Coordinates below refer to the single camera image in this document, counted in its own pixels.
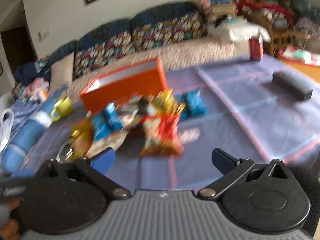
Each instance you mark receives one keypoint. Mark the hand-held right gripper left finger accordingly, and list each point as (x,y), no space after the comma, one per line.
(106,158)

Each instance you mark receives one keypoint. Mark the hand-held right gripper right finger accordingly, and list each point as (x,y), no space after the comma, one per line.
(218,156)

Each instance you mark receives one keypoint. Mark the blue snack packet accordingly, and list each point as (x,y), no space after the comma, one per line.
(105,125)
(182,108)
(196,102)

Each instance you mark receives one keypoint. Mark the dark snack packet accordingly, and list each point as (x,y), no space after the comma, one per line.
(137,110)

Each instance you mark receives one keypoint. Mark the red snack packet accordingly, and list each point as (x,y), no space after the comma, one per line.
(162,135)

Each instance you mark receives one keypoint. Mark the orange cardboard box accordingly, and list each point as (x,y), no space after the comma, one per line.
(130,90)

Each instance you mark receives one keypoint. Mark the yellow snack packet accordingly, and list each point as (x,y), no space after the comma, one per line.
(167,102)

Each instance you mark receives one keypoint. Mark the yellow-green mug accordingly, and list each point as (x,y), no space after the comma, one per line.
(63,107)

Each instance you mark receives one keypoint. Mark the beige pillow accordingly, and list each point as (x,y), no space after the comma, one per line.
(62,71)

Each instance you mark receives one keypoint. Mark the pink plastic bag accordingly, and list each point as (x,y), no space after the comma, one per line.
(36,88)

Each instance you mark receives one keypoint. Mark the black rectangular box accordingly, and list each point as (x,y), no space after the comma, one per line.
(292,86)

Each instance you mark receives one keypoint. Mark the floral cushion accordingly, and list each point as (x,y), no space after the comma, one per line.
(100,55)
(170,32)

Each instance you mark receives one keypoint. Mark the pink quilted sofa cover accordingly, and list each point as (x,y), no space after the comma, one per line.
(195,52)

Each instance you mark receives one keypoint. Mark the red soda can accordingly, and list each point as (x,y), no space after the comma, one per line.
(256,48)

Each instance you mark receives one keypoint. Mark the dark blue clothes pile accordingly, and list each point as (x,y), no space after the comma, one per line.
(32,68)

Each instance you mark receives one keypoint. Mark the flat cardboard box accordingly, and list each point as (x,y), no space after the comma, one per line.
(300,56)

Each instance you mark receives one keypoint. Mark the dark doorway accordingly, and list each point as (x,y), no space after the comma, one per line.
(17,52)

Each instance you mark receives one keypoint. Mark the wicker chair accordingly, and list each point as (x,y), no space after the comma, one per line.
(280,32)

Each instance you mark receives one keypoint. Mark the red cloth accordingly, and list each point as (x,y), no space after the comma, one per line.
(265,8)

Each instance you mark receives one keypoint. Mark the dark blue sofa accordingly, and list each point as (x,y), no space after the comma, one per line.
(160,11)

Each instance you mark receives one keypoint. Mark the wall switch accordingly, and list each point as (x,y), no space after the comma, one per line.
(43,35)

